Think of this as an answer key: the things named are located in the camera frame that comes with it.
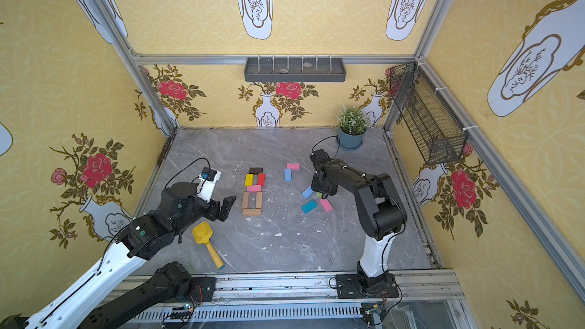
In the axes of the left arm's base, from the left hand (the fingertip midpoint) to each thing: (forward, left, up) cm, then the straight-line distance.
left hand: (226, 192), depth 73 cm
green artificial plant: (+36, -49, -4) cm, 61 cm away
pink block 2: (+24, -22, -22) cm, 40 cm away
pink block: (+13, -5, -22) cm, 26 cm away
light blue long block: (+19, -20, -20) cm, 34 cm away
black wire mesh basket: (+19, -75, +5) cm, 78 cm away
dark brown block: (+23, -5, -22) cm, 32 cm away
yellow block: (+17, -3, -21) cm, 28 cm away
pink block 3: (+4, -35, -20) cm, 41 cm away
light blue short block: (+10, -28, -20) cm, 36 cm away
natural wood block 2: (+8, -7, -21) cm, 24 cm away
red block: (+18, -8, -22) cm, 29 cm away
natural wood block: (+7, -2, -21) cm, 22 cm away
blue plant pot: (+35, -50, -18) cm, 64 cm away
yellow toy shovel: (-6, +12, -20) cm, 24 cm away
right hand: (+12, -33, -21) cm, 41 cm away
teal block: (+4, -28, -21) cm, 35 cm away
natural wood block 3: (+2, -5, -21) cm, 22 cm away
